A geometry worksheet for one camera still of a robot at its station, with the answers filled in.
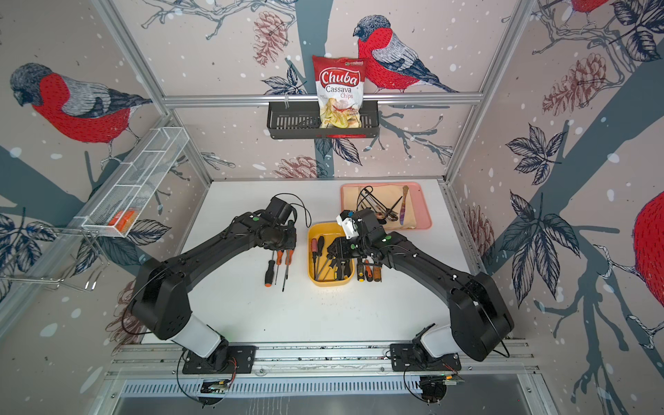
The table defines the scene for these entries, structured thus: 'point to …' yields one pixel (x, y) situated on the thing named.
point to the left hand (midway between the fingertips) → (297, 237)
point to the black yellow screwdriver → (360, 272)
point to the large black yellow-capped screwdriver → (320, 252)
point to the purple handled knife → (402, 212)
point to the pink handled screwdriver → (314, 250)
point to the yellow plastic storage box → (321, 266)
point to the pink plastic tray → (423, 217)
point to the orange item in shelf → (122, 220)
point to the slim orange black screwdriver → (368, 272)
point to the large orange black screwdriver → (288, 259)
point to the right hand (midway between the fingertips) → (331, 247)
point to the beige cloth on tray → (392, 205)
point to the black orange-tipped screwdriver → (269, 275)
